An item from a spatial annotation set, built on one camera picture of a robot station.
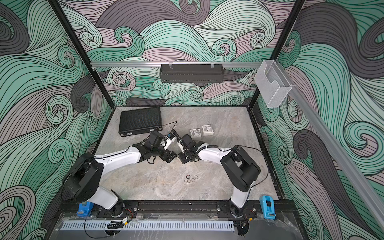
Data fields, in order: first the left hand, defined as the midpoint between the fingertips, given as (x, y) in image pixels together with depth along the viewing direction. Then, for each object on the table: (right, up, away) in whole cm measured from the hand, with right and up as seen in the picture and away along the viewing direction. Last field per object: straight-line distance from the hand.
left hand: (171, 149), depth 88 cm
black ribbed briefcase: (-24, +16, +16) cm, 33 cm away
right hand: (+6, -6, +2) cm, 9 cm away
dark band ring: (+10, -15, -4) cm, 18 cm away
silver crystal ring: (+13, -16, -5) cm, 21 cm away
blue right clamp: (+49, -24, -17) cm, 57 cm away
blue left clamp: (-40, -26, -18) cm, 51 cm away
